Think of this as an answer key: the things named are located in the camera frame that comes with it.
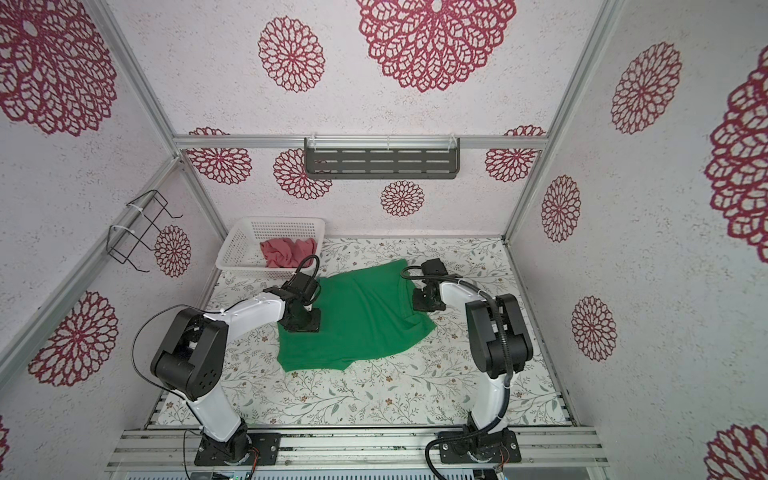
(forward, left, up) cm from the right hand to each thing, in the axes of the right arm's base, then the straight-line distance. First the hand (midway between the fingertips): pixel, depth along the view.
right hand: (420, 299), depth 99 cm
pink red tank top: (+13, +47, +9) cm, 49 cm away
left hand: (-12, +35, -1) cm, 37 cm away
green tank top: (-3, +19, -3) cm, 19 cm away
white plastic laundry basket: (+18, +67, +3) cm, 69 cm away
